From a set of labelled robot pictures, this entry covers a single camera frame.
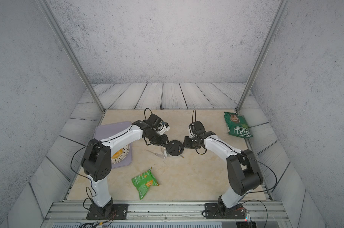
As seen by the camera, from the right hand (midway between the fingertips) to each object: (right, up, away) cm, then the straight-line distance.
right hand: (185, 143), depth 90 cm
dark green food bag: (+39, +11, +17) cm, 44 cm away
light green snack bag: (-23, -19, -11) cm, 32 cm away
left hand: (-9, 0, -3) cm, 10 cm away
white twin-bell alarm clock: (-7, -3, +2) cm, 8 cm away
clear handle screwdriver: (-17, -8, +4) cm, 20 cm away
